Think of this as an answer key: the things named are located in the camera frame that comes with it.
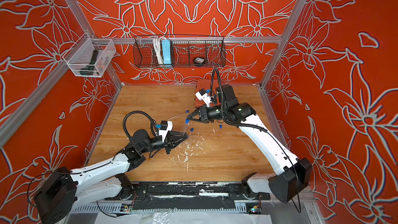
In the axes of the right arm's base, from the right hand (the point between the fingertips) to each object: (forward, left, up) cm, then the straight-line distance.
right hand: (186, 120), depth 62 cm
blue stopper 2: (0, 0, -1) cm, 1 cm away
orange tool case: (+48, -12, -27) cm, 56 cm away
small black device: (+47, -4, -4) cm, 47 cm away
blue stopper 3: (+17, -19, -33) cm, 41 cm away
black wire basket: (+55, +10, -2) cm, 56 cm away
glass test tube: (+22, +12, -31) cm, 40 cm away
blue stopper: (+27, +4, -31) cm, 41 cm away
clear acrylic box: (+43, +62, +1) cm, 76 cm away
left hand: (-2, +1, -10) cm, 10 cm away
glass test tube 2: (-1, +1, -5) cm, 6 cm away
